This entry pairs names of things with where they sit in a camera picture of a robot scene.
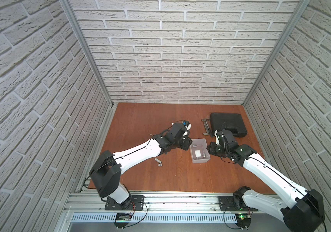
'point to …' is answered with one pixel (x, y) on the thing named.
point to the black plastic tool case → (232, 122)
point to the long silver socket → (158, 160)
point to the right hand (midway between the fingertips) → (208, 147)
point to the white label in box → (198, 153)
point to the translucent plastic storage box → (202, 145)
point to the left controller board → (122, 220)
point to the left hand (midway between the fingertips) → (191, 139)
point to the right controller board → (243, 220)
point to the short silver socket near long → (159, 165)
